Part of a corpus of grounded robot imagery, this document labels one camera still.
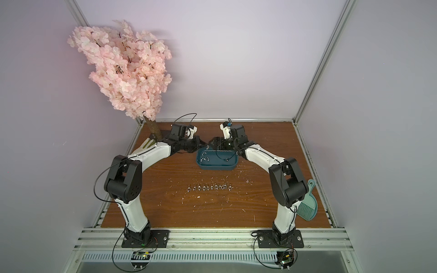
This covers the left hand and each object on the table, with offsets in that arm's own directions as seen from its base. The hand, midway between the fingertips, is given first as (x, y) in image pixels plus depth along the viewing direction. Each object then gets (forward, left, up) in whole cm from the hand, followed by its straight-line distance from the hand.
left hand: (208, 143), depth 91 cm
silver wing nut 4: (-20, 0, -13) cm, 24 cm away
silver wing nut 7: (-20, -7, -13) cm, 24 cm away
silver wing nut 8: (-19, -9, -13) cm, 25 cm away
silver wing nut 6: (-20, -5, -13) cm, 24 cm away
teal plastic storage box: (-2, +1, -12) cm, 12 cm away
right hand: (+1, -4, +3) cm, 5 cm away
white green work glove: (+9, +41, -13) cm, 44 cm away
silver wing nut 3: (-20, +2, -13) cm, 24 cm away
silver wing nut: (-20, +7, -13) cm, 25 cm away
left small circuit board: (-49, +28, -17) cm, 59 cm away
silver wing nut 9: (-19, -12, -13) cm, 26 cm away
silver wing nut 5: (-20, -2, -13) cm, 24 cm away
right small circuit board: (-49, -35, -15) cm, 63 cm away
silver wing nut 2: (-20, +4, -13) cm, 24 cm away
